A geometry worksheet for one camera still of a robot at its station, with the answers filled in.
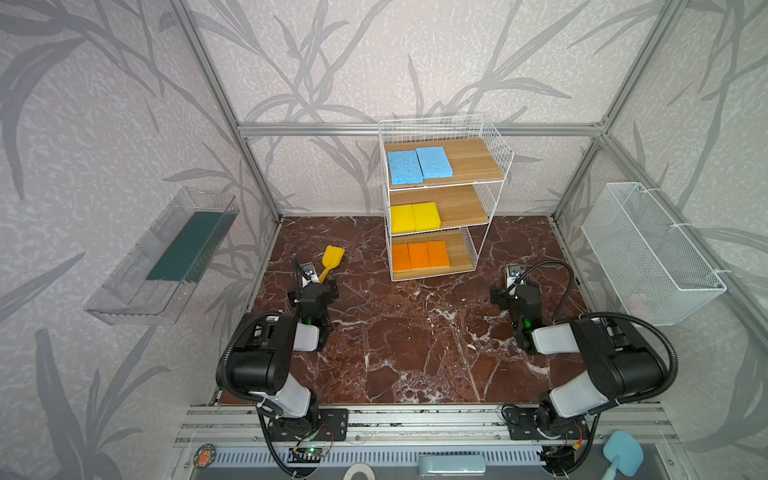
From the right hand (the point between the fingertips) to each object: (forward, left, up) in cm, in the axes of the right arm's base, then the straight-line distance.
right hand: (513, 272), depth 94 cm
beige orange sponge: (+11, +30, -5) cm, 32 cm away
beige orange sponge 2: (+11, +25, -5) cm, 28 cm away
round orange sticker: (-47, +82, -5) cm, 95 cm away
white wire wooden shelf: (+15, +16, +16) cm, 28 cm away
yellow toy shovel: (+11, +62, -8) cm, 63 cm away
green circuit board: (-46, +56, -6) cm, 73 cm away
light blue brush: (-47, -16, -6) cm, 50 cm away
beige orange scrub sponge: (+10, +35, -5) cm, 36 cm away
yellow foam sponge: (+5, +35, +20) cm, 41 cm away
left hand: (0, +63, +2) cm, 63 cm away
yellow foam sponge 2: (+6, +29, +20) cm, 35 cm away
